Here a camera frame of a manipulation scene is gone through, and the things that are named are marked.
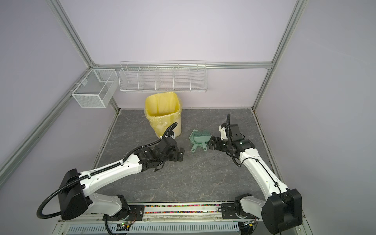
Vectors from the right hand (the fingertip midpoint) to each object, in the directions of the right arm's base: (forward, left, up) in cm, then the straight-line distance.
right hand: (214, 144), depth 82 cm
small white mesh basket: (+39, +79, +10) cm, 88 cm away
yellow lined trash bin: (+31, +34, -3) cm, 46 cm away
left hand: (-5, +21, 0) cm, 22 cm away
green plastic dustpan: (+8, +11, -12) cm, 18 cm away
